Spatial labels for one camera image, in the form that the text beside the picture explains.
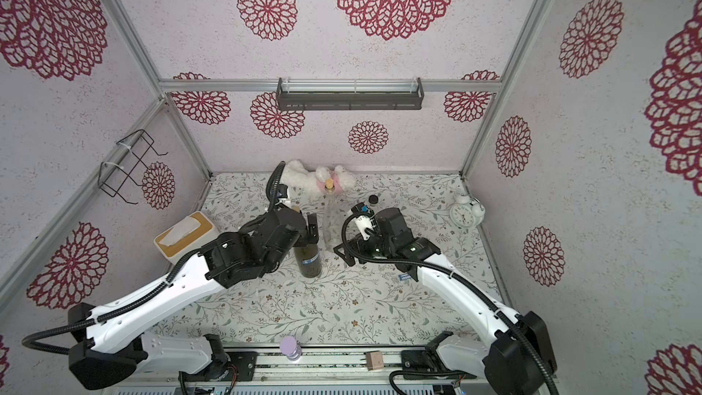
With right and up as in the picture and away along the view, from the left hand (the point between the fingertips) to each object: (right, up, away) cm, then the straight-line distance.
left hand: (298, 219), depth 69 cm
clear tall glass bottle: (+9, +1, -6) cm, 11 cm away
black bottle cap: (+20, +5, +10) cm, 23 cm away
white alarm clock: (+55, 0, +27) cm, 61 cm away
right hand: (+12, -7, +8) cm, 15 cm away
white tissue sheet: (-45, -5, +27) cm, 53 cm away
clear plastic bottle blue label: (+20, +4, +9) cm, 22 cm away
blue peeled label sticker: (+31, -21, +21) cm, 43 cm away
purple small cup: (-2, -33, 0) cm, 33 cm away
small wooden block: (+20, -38, +4) cm, 43 cm away
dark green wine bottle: (+1, -12, +11) cm, 17 cm away
